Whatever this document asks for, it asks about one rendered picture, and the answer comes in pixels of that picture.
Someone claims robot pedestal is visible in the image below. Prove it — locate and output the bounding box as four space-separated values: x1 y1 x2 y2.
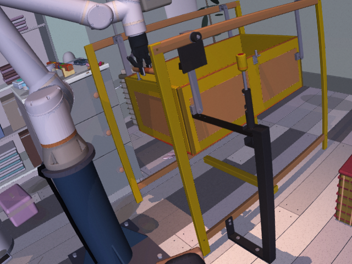
37 162 166 264

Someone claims yellow wooden cradle frame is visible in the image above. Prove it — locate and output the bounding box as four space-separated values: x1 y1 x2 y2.
84 0 329 255

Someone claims grey hanger link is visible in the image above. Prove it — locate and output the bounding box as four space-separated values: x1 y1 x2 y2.
293 0 305 61
219 4 234 38
113 35 130 76
189 68 205 116

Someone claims white dresser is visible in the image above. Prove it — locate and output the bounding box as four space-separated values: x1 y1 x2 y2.
65 62 144 197

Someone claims dark green plant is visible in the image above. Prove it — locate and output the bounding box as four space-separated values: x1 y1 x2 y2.
201 0 221 28

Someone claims orange toy bar with beads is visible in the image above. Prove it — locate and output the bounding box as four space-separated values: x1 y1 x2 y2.
46 60 75 77

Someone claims brown box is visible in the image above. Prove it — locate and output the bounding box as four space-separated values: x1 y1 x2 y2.
18 128 42 168

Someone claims dark grey padded stool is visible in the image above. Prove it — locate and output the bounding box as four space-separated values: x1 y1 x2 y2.
164 246 206 264

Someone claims black box with round knob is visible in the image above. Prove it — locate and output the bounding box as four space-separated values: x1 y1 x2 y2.
177 31 208 75

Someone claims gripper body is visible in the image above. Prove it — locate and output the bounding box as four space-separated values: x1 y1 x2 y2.
128 32 149 56

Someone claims grey teal folder stack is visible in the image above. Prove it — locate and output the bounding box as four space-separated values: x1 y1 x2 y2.
0 140 28 183

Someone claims purple book stack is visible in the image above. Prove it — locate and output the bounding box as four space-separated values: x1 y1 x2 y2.
0 63 20 83
9 15 29 32

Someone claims black lock stand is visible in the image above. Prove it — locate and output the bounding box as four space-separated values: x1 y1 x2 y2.
190 87 277 262

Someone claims yellow cradle seat box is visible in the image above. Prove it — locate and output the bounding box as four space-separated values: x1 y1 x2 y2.
125 34 303 157

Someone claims purple lidded box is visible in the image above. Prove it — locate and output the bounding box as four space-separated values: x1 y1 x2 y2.
0 183 40 228

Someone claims yellow knob lock pin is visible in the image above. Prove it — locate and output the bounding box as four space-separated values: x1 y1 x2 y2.
236 52 248 91

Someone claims grey round bin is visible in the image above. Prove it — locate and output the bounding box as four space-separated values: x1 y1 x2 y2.
0 225 15 264

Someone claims grey shelf unit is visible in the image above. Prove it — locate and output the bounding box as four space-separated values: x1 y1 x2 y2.
0 10 60 190

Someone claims white round shade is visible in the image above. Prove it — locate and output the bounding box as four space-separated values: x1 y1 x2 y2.
164 0 198 19

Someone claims wicker basket with red lid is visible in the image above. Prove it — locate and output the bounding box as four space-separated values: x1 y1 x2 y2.
333 155 352 224

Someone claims wooden seat handle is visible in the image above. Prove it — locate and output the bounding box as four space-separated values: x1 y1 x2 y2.
131 67 155 81

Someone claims grey rack with wooden pegs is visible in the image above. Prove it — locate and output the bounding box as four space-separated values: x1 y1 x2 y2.
118 73 139 125

